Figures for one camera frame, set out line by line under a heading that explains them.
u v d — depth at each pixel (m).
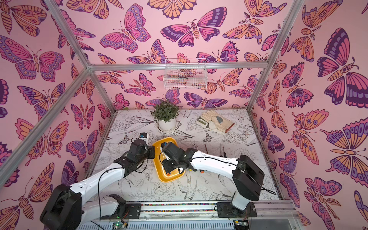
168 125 1.07
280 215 0.74
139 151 0.66
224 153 0.95
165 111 0.92
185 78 1.06
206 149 0.97
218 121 1.09
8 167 0.51
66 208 0.40
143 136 0.76
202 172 0.86
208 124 1.09
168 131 1.06
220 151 0.95
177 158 0.60
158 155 0.87
